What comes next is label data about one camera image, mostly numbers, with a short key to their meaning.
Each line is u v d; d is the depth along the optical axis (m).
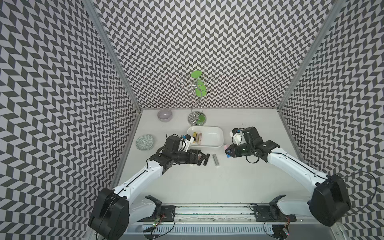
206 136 1.03
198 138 1.00
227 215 0.74
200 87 1.01
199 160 0.69
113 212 0.39
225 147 0.81
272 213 0.67
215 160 0.91
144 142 0.97
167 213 0.73
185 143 0.67
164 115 1.10
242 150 0.69
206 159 0.91
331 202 0.40
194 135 1.01
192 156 0.68
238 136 0.75
